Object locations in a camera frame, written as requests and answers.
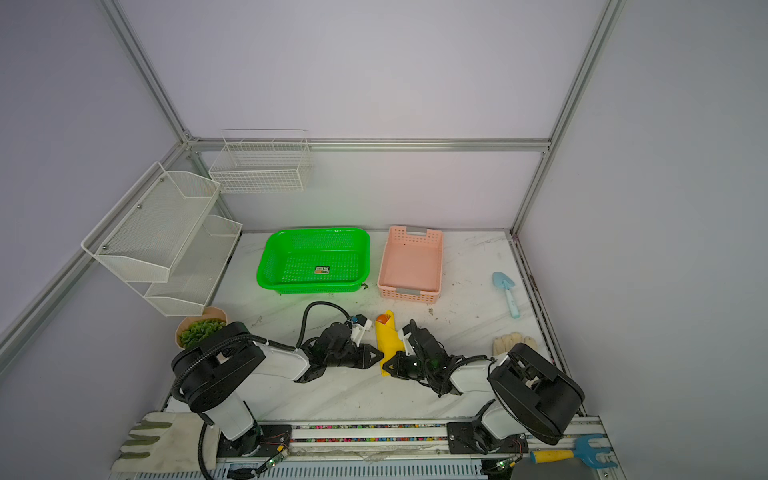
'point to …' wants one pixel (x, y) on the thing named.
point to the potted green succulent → (193, 331)
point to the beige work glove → (502, 344)
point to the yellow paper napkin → (389, 341)
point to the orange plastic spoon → (383, 318)
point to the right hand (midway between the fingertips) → (382, 369)
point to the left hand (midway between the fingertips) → (381, 358)
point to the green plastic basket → (320, 260)
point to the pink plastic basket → (412, 265)
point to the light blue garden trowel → (506, 283)
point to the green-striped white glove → (169, 442)
